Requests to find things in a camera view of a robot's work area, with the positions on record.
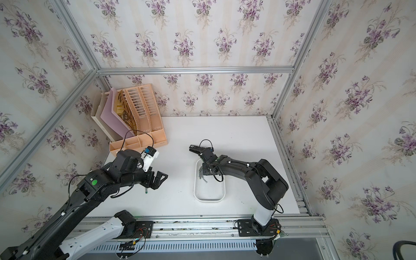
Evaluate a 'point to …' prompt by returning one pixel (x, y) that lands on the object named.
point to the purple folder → (113, 119)
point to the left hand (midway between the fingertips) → (162, 174)
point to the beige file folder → (110, 133)
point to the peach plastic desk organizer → (142, 102)
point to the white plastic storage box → (207, 189)
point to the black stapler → (196, 149)
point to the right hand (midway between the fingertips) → (209, 169)
